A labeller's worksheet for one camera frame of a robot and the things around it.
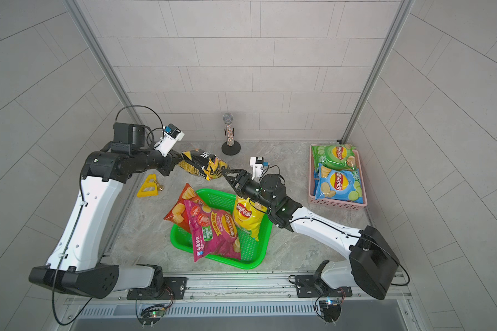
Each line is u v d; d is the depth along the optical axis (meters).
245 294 0.71
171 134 0.57
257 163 0.67
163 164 0.58
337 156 0.95
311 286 0.65
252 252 0.79
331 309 0.68
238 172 0.63
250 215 0.77
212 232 0.69
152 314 0.65
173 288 0.71
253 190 0.62
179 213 0.73
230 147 1.09
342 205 0.88
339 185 0.84
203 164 0.66
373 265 0.40
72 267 0.36
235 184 0.62
